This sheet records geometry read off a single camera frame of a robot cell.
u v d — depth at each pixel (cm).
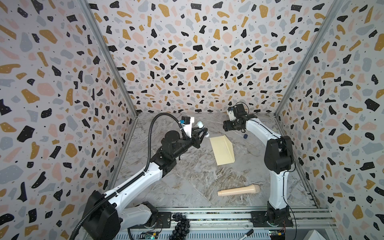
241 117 76
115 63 91
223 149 101
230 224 73
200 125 67
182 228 68
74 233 34
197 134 63
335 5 71
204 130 69
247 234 70
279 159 57
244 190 82
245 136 105
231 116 88
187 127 61
